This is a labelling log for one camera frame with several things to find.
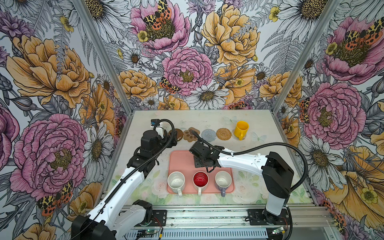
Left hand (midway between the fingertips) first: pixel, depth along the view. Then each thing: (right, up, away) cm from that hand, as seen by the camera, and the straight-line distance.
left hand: (169, 136), depth 79 cm
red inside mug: (+16, -26, +6) cm, 31 cm away
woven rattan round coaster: (+33, -1, +29) cm, 44 cm away
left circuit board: (-10, -44, -8) cm, 46 cm away
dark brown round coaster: (+2, -1, +27) cm, 27 cm away
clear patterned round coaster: (+42, -3, +25) cm, 49 cm away
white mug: (+3, -26, +6) cm, 26 cm away
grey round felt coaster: (+23, -1, +28) cm, 36 cm away
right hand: (+17, -17, +7) cm, 24 cm away
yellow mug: (+43, +3, +20) cm, 48 cm away
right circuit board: (+52, -44, -8) cm, 69 cm away
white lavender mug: (+29, -25, +6) cm, 39 cm away
